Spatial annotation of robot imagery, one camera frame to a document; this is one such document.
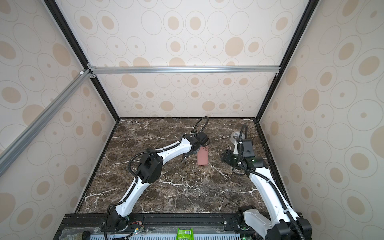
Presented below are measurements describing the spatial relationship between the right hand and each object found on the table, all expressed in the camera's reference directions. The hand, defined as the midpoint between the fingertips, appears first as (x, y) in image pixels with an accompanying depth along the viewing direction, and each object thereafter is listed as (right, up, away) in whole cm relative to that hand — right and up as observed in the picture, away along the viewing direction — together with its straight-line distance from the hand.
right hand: (230, 157), depth 81 cm
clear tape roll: (+11, +11, +28) cm, 32 cm away
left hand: (-21, +4, +18) cm, 27 cm away
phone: (-14, -2, +16) cm, 22 cm away
